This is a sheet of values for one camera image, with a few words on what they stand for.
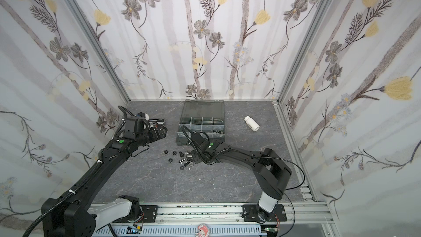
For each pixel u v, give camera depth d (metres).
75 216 0.38
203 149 0.64
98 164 0.48
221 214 0.75
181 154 0.93
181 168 0.88
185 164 0.90
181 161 0.90
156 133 0.72
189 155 0.91
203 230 0.67
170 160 0.91
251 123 1.04
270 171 0.45
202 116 1.36
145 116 0.74
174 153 0.94
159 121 1.05
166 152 0.93
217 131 1.01
